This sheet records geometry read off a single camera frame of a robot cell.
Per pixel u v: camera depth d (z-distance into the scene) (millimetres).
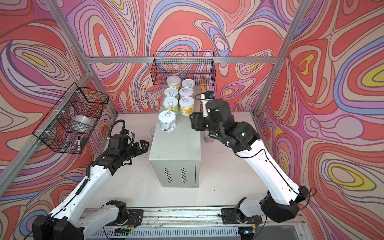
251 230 696
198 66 965
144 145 730
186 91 748
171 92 736
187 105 677
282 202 371
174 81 763
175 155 579
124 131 700
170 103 688
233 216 733
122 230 703
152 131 1011
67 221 388
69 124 696
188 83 784
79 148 710
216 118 409
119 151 595
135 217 721
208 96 508
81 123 703
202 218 736
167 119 629
